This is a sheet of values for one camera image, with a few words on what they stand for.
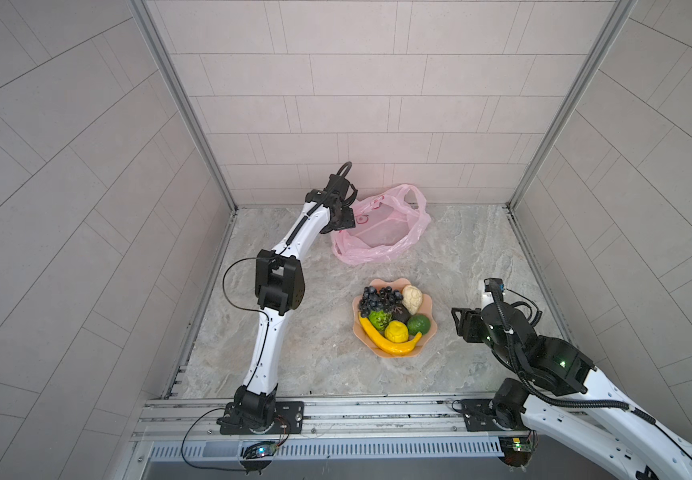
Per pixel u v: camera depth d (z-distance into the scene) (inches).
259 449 25.6
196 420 27.6
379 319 31.8
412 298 32.5
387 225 44.1
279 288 23.5
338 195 31.4
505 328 19.3
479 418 27.9
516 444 26.8
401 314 32.6
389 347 30.2
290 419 27.8
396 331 31.0
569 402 18.2
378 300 31.3
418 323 31.1
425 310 33.3
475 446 26.8
